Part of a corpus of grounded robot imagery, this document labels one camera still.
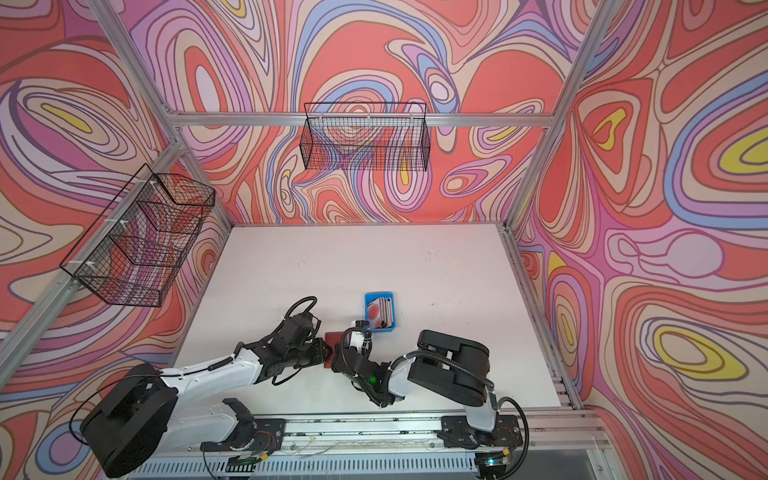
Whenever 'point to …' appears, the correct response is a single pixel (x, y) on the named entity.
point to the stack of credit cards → (380, 313)
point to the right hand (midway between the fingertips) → (338, 355)
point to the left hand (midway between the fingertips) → (338, 350)
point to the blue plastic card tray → (370, 296)
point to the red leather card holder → (330, 341)
